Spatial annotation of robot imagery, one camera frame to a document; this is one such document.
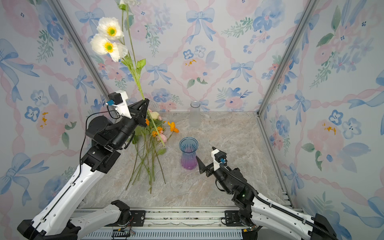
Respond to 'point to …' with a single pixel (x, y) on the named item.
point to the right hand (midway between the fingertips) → (205, 151)
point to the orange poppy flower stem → (172, 128)
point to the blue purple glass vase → (189, 146)
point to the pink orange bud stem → (154, 133)
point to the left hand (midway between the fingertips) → (146, 98)
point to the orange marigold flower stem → (145, 153)
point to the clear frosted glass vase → (195, 117)
